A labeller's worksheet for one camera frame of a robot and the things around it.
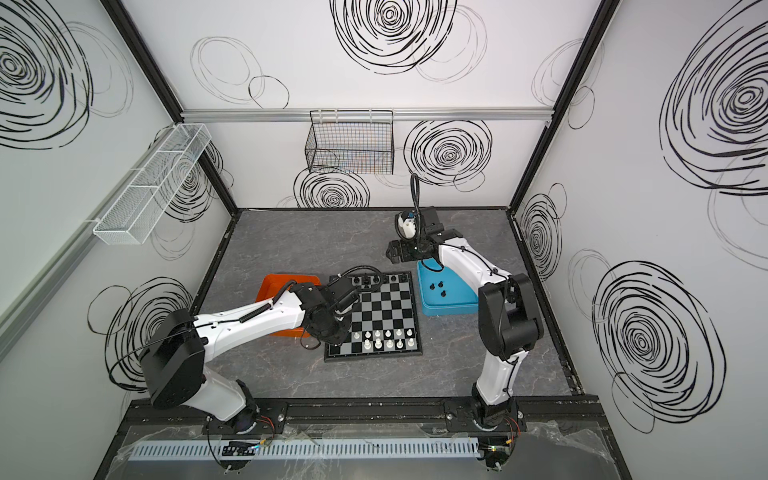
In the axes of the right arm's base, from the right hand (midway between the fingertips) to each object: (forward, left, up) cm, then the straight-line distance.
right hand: (398, 249), depth 91 cm
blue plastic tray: (-9, -21, -15) cm, 27 cm away
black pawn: (-4, -14, -14) cm, 20 cm away
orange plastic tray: (-5, +42, -13) cm, 44 cm away
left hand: (-25, +15, -8) cm, 30 cm away
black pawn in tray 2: (-7, -15, -14) cm, 22 cm away
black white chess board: (-18, +4, -12) cm, 22 cm away
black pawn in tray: (-6, -11, -12) cm, 18 cm away
